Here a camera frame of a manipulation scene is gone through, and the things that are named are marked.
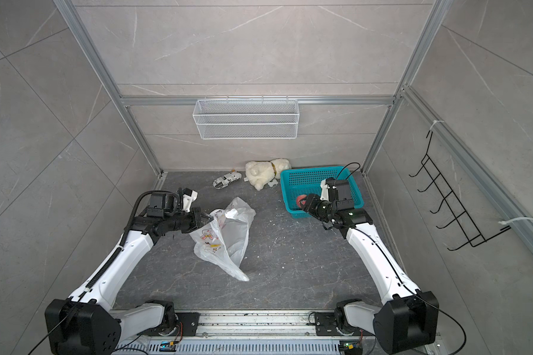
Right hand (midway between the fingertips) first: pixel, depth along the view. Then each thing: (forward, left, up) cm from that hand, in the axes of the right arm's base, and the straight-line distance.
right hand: (304, 203), depth 79 cm
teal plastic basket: (+27, -7, -18) cm, 34 cm away
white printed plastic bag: (-13, +29, -5) cm, 32 cm away
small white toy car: (+28, +36, -18) cm, 49 cm away
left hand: (-3, +33, -2) cm, 33 cm away
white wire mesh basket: (+43, +23, +8) cm, 50 cm away
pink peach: (+15, -1, -16) cm, 22 cm away
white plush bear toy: (+29, +17, -13) cm, 36 cm away
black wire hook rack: (-14, -43, +7) cm, 46 cm away
